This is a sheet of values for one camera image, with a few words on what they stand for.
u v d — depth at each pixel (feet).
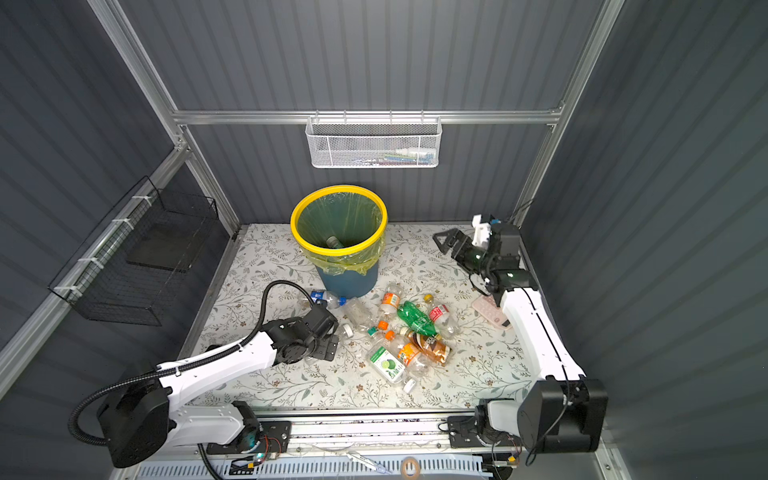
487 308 3.09
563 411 1.25
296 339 1.98
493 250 2.00
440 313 2.93
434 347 2.71
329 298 3.21
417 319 2.99
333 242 3.26
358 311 3.16
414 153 2.99
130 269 2.36
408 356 2.70
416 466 2.32
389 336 2.87
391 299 3.07
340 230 3.31
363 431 2.48
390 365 2.68
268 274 3.49
